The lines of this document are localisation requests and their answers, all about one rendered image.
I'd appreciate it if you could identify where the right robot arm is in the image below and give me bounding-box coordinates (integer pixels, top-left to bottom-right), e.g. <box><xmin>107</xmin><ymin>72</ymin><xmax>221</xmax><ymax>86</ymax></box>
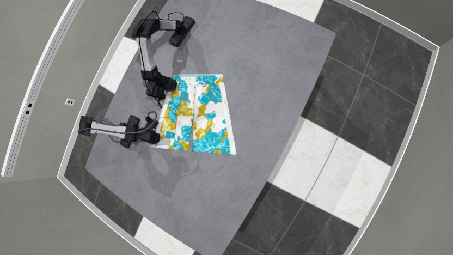
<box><xmin>78</xmin><ymin>115</ymin><xmax>159</xmax><ymax>148</ymax></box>

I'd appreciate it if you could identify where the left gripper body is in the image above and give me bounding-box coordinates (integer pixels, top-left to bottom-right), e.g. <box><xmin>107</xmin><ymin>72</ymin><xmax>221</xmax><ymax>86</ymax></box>
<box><xmin>159</xmin><ymin>76</ymin><xmax>177</xmax><ymax>90</ymax></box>

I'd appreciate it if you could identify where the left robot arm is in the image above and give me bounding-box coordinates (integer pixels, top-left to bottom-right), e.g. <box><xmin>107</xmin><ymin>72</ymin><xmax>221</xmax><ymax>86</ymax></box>
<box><xmin>132</xmin><ymin>16</ymin><xmax>194</xmax><ymax>100</ymax></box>

